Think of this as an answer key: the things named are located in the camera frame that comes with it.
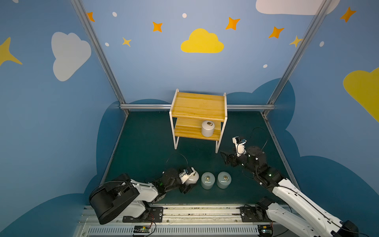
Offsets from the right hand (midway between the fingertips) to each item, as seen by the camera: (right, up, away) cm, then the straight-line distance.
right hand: (229, 148), depth 78 cm
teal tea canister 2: (-3, -18, +1) cm, 18 cm away
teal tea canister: (-12, -18, 0) cm, 21 cm away
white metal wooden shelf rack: (-17, +17, -3) cm, 24 cm away
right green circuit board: (+16, -41, -5) cm, 44 cm away
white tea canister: (-11, +11, +4) cm, 16 cm away
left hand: (-19, -17, +7) cm, 27 cm away
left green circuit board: (-45, -39, -6) cm, 60 cm away
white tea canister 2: (-20, -17, 0) cm, 26 cm away
